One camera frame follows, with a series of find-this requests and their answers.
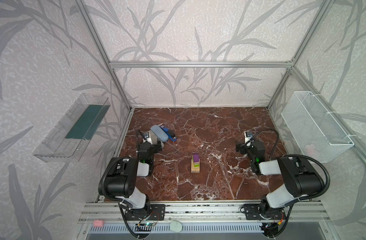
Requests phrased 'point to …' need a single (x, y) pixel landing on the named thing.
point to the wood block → (194, 169)
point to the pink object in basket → (309, 150)
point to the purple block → (196, 157)
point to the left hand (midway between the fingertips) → (151, 134)
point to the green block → (196, 165)
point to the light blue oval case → (160, 133)
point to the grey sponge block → (154, 139)
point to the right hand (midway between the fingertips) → (244, 135)
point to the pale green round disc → (175, 226)
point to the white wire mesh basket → (318, 136)
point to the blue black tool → (170, 134)
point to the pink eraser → (98, 223)
